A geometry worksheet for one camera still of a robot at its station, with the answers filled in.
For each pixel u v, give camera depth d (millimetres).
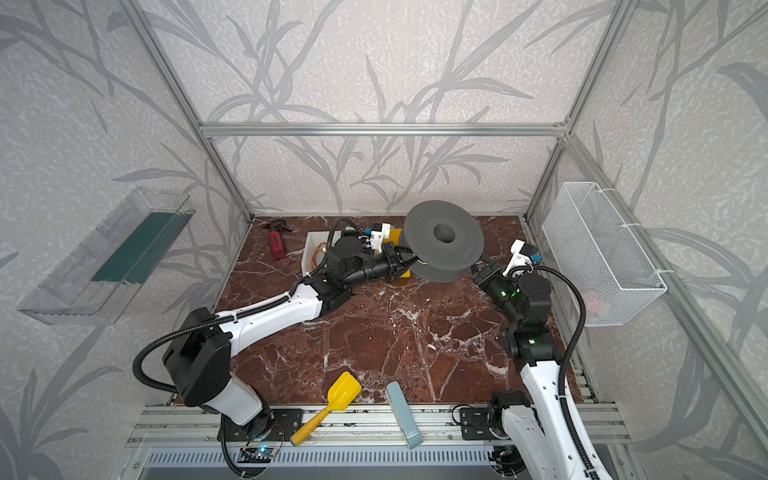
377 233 722
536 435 557
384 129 972
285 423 735
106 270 656
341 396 778
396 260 645
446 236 720
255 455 722
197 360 432
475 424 737
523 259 629
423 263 706
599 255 632
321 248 1050
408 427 711
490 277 609
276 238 1090
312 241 1060
